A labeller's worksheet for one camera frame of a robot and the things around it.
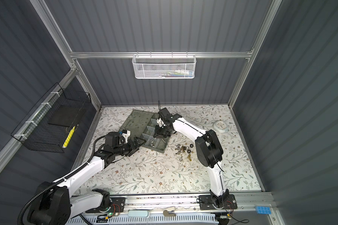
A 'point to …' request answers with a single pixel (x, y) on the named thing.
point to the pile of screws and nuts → (184, 150)
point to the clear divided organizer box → (142, 124)
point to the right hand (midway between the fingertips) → (156, 137)
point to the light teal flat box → (138, 213)
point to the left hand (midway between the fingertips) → (143, 144)
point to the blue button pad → (263, 210)
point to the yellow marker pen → (65, 145)
